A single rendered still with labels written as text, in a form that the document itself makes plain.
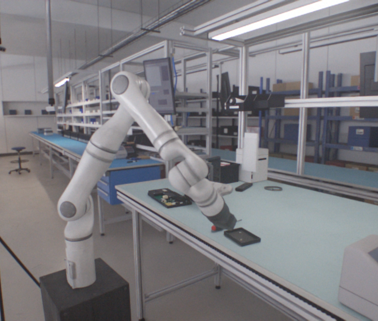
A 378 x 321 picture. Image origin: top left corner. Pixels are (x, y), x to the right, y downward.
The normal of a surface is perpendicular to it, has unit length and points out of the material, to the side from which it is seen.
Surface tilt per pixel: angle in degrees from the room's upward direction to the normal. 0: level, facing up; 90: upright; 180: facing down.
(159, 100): 101
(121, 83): 78
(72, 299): 0
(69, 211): 95
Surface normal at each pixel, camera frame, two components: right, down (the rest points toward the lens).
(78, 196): 0.15, 0.20
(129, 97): -0.33, 0.00
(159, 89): -0.50, 0.32
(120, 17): 0.57, 0.13
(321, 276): 0.00, -0.99
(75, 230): 0.00, -0.89
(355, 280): -0.85, 0.08
